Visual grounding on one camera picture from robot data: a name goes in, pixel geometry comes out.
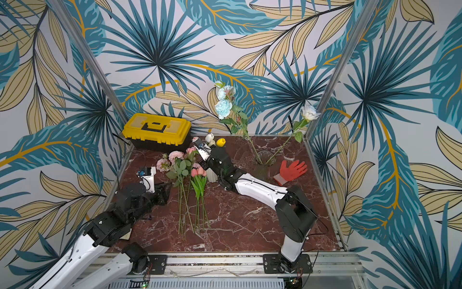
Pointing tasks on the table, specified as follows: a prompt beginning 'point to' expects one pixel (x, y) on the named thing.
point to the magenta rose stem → (190, 150)
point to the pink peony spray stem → (181, 165)
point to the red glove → (289, 173)
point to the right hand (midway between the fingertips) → (202, 145)
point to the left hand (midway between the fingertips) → (168, 187)
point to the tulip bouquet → (209, 139)
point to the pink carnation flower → (196, 164)
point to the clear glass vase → (264, 159)
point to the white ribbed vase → (212, 176)
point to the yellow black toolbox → (164, 132)
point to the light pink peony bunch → (162, 165)
